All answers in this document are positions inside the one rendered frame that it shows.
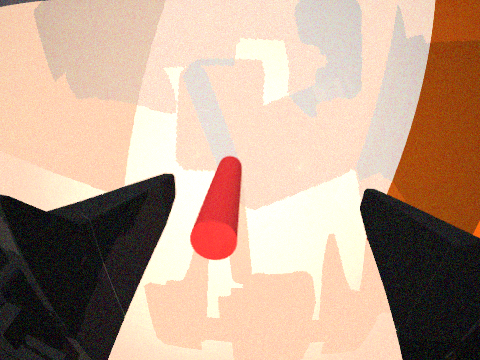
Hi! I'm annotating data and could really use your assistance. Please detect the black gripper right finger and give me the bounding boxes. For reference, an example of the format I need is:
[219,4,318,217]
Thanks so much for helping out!
[360,188,480,360]

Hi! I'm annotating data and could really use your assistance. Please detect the red peg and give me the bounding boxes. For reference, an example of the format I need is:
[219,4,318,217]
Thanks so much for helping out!
[191,156,241,260]

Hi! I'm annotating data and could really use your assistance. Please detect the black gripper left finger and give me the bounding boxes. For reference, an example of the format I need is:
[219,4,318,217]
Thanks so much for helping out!
[0,173,176,360]

